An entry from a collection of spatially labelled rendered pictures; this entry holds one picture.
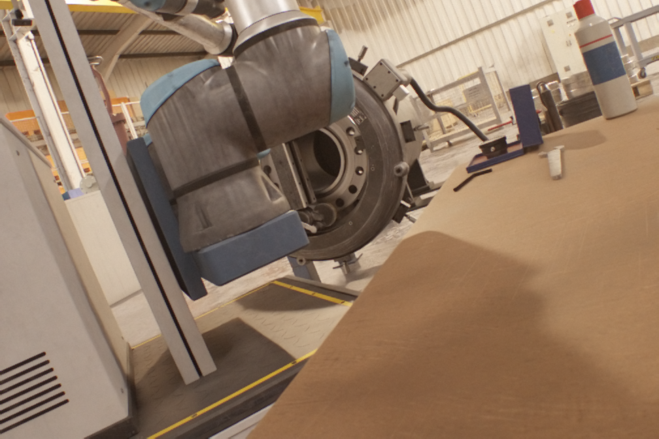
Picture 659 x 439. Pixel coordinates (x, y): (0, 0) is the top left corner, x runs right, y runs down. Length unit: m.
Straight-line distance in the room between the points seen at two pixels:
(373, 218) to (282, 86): 1.05
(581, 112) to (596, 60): 2.16
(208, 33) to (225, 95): 0.86
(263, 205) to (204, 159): 0.11
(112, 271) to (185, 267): 4.66
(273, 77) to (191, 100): 0.13
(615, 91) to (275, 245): 0.67
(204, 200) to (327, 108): 0.24
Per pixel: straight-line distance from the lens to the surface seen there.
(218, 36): 1.66
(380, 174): 1.72
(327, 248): 1.85
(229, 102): 0.77
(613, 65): 1.03
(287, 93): 0.77
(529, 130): 0.96
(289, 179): 1.82
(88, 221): 5.53
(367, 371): 0.32
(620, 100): 1.03
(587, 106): 3.18
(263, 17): 0.82
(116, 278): 5.56
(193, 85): 0.79
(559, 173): 0.66
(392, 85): 1.71
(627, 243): 0.39
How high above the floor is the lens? 0.60
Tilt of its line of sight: 5 degrees down
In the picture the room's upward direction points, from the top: 22 degrees counter-clockwise
